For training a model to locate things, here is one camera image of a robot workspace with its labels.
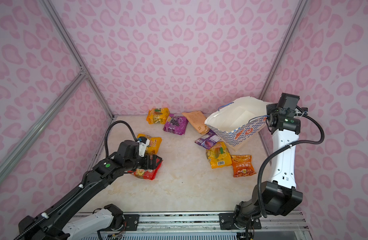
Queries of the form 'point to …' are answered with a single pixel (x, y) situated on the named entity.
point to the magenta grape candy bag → (175, 124)
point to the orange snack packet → (242, 165)
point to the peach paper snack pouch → (197, 119)
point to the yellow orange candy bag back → (157, 115)
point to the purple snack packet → (208, 140)
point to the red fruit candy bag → (150, 174)
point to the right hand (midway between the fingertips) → (272, 105)
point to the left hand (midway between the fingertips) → (155, 156)
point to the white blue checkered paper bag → (238, 122)
